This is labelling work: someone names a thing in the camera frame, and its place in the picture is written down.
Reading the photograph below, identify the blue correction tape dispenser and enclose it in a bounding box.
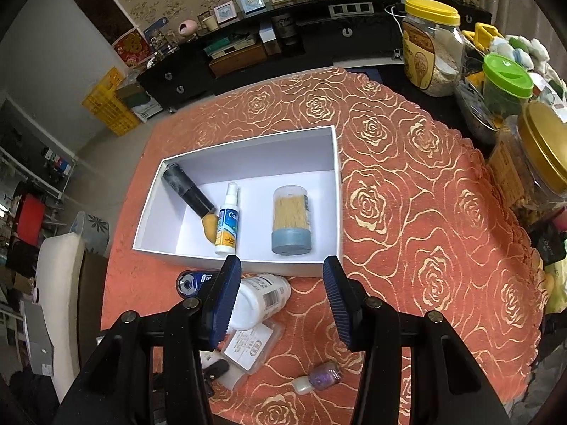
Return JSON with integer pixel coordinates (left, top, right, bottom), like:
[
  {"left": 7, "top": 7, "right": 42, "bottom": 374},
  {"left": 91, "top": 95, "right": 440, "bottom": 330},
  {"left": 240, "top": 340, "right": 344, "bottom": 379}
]
[{"left": 176, "top": 270, "right": 218, "bottom": 298}]

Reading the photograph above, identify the yellow egg-shaped sponge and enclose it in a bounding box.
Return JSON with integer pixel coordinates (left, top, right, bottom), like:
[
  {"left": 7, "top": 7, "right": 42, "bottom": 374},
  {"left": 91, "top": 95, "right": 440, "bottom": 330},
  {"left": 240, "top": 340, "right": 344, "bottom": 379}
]
[{"left": 200, "top": 213, "right": 220, "bottom": 243}]

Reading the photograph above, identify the glass bowl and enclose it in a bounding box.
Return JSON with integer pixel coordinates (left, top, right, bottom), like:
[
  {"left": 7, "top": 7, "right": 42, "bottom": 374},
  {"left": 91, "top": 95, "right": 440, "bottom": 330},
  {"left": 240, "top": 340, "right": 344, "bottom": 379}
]
[{"left": 454, "top": 75, "right": 501, "bottom": 142}]

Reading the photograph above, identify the black cylindrical bottle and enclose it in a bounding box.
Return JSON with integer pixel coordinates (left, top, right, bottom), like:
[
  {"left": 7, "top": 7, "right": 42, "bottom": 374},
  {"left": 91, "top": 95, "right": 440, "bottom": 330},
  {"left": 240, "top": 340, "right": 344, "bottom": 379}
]
[{"left": 162, "top": 163, "right": 216, "bottom": 217}]

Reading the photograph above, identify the large yellow-lid plastic jar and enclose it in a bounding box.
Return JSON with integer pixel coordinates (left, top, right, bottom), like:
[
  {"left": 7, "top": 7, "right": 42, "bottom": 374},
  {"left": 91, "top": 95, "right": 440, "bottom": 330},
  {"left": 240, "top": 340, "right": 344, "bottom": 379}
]
[{"left": 401, "top": 0, "right": 466, "bottom": 98}]

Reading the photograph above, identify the white photo frame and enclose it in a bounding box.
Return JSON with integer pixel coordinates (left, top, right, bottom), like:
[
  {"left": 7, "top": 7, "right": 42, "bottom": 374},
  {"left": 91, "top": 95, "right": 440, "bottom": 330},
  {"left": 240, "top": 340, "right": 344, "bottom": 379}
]
[{"left": 214, "top": 2, "right": 237, "bottom": 23}]

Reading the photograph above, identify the purple nail polish bottle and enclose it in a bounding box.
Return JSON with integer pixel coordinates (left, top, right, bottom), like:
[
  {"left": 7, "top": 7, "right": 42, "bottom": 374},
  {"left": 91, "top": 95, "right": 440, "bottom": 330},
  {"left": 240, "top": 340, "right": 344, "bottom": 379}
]
[{"left": 292, "top": 362, "right": 345, "bottom": 395}]

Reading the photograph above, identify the red wall poster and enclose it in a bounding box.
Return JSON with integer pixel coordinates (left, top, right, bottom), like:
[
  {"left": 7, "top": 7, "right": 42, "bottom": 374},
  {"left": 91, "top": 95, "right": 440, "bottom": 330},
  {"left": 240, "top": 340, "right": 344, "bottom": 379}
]
[{"left": 111, "top": 27, "right": 151, "bottom": 68}]

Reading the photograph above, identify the orange rose-patterned tablecloth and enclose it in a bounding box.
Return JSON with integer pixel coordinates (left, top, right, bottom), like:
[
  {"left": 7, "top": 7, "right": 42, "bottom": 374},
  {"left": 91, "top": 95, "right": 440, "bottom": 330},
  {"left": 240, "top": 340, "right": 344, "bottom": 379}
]
[{"left": 101, "top": 66, "right": 546, "bottom": 425}]

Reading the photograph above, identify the small white spray bottle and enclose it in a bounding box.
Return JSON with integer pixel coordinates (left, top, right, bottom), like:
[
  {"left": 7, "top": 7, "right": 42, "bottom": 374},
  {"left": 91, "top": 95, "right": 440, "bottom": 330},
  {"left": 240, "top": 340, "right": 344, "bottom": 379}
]
[{"left": 214, "top": 182, "right": 240, "bottom": 256}]

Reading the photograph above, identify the white cardboard box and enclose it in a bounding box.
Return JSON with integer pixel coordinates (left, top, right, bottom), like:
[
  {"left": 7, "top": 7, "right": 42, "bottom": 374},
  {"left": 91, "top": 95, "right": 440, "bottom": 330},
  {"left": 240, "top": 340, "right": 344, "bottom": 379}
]
[{"left": 131, "top": 125, "right": 345, "bottom": 279}]

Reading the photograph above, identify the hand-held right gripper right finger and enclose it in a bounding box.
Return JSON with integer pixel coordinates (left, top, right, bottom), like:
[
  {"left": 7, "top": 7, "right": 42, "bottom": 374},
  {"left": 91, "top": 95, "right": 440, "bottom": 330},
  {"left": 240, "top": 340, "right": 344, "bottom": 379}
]
[{"left": 322, "top": 255, "right": 510, "bottom": 425}]

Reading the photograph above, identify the black tv cabinet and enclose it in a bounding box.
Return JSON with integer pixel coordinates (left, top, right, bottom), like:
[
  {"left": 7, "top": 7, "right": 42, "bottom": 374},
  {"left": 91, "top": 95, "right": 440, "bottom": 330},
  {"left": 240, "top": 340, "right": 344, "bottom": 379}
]
[{"left": 136, "top": 0, "right": 406, "bottom": 111}]

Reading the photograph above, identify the green-lid jar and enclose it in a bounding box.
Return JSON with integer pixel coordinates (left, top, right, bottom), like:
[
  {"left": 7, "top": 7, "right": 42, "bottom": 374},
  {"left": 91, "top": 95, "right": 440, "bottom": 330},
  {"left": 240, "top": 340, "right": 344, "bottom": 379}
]
[{"left": 482, "top": 53, "right": 534, "bottom": 118}]

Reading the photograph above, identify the toothpick holder blue base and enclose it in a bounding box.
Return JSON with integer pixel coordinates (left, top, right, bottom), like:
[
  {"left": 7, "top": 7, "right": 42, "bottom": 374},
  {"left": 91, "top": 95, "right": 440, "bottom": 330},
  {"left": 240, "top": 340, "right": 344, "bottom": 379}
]
[{"left": 270, "top": 185, "right": 311, "bottom": 256}]

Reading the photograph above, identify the yellow plastic crate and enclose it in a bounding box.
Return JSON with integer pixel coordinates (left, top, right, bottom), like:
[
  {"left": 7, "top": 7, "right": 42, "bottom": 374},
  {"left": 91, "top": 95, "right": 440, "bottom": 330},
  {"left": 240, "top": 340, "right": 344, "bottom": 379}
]
[{"left": 82, "top": 67, "right": 141, "bottom": 137}]

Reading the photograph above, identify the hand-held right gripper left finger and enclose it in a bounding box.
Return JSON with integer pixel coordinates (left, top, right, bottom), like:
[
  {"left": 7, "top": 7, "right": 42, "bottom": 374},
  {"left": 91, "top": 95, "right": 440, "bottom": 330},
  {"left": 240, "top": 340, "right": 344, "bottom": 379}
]
[{"left": 55, "top": 254, "right": 242, "bottom": 425}]

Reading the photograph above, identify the blue printed box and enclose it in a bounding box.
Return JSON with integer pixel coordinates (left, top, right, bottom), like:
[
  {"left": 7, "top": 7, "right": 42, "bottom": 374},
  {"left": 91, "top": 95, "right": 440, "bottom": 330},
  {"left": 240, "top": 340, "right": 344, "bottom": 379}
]
[{"left": 142, "top": 17, "right": 171, "bottom": 47}]

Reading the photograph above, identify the white sofa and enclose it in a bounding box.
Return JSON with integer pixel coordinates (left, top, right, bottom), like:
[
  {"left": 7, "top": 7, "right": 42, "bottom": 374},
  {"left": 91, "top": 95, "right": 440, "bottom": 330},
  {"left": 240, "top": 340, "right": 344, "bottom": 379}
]
[{"left": 33, "top": 234, "right": 85, "bottom": 379}]

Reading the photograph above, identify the metal storage shelf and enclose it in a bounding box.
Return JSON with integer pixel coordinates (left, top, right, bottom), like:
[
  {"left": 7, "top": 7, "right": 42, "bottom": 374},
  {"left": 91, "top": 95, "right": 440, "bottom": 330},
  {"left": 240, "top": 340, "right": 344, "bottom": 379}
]
[{"left": 0, "top": 97, "right": 76, "bottom": 231}]

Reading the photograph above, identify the white labelled lotion bottle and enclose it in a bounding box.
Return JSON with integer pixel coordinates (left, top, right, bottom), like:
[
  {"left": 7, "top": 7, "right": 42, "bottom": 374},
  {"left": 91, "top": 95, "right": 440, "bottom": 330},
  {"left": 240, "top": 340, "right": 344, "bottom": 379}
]
[{"left": 228, "top": 273, "right": 292, "bottom": 332}]

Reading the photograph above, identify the gold-lid plastic jar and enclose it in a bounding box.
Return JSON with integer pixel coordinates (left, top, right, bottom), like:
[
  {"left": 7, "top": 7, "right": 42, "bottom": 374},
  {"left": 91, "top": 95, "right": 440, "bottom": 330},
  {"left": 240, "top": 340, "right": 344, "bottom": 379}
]
[{"left": 489, "top": 101, "right": 567, "bottom": 213}]

